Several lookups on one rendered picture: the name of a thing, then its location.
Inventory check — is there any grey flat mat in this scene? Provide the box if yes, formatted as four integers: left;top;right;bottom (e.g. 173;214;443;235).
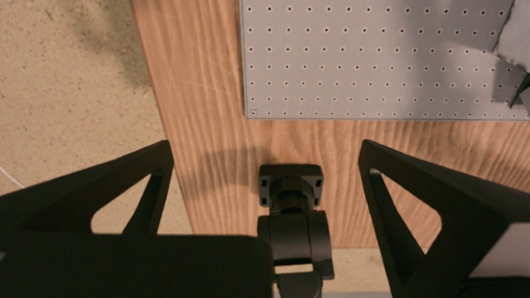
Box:
239;0;530;122

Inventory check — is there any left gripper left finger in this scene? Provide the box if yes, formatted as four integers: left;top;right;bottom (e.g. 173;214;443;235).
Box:
0;140;174;233

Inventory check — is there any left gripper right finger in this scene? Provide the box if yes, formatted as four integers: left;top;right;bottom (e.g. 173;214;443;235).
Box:
358;139;530;298

